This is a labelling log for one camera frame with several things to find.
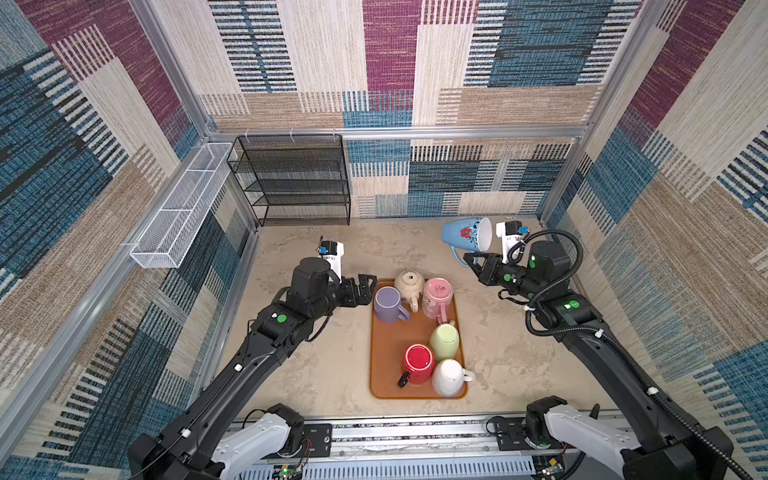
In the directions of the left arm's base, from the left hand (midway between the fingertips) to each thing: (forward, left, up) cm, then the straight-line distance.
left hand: (362, 274), depth 73 cm
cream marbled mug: (+8, -13, -18) cm, 23 cm away
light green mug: (-10, -21, -16) cm, 28 cm away
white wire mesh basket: (+5, +46, +7) cm, 47 cm away
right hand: (+2, -25, +2) cm, 25 cm away
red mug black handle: (-15, -14, -18) cm, 27 cm away
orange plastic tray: (-7, -6, -24) cm, 26 cm away
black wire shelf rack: (+48, +27, -8) cm, 55 cm away
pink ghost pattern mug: (+4, -20, -15) cm, 26 cm away
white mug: (-19, -20, -17) cm, 33 cm away
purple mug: (+1, -6, -18) cm, 19 cm away
